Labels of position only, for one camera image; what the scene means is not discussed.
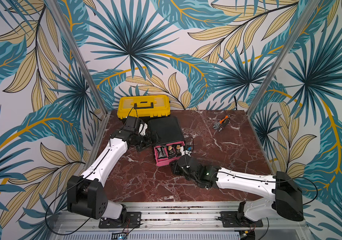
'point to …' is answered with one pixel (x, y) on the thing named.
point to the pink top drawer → (161, 162)
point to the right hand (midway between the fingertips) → (169, 164)
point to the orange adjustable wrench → (217, 125)
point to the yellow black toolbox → (143, 106)
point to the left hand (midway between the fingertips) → (155, 144)
